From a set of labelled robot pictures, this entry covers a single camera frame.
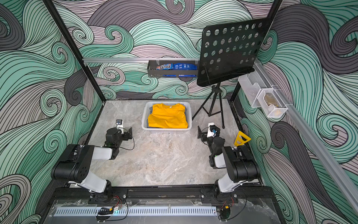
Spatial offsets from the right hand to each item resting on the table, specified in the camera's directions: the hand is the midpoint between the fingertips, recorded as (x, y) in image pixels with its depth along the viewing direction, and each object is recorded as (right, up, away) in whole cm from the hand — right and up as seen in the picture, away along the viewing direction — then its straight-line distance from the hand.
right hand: (209, 125), depth 88 cm
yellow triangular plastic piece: (+25, -10, +8) cm, 28 cm away
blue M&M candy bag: (-21, +40, +4) cm, 45 cm away
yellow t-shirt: (-24, +6, +12) cm, 28 cm away
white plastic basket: (-44, +13, +15) cm, 48 cm away
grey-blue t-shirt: (-41, +9, +15) cm, 45 cm away
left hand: (-57, -1, +5) cm, 57 cm away
